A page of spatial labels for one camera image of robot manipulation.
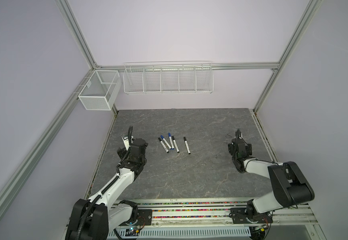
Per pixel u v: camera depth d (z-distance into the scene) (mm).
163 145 995
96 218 401
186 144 1002
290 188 447
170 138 1030
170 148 990
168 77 990
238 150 727
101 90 1010
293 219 739
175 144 1013
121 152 723
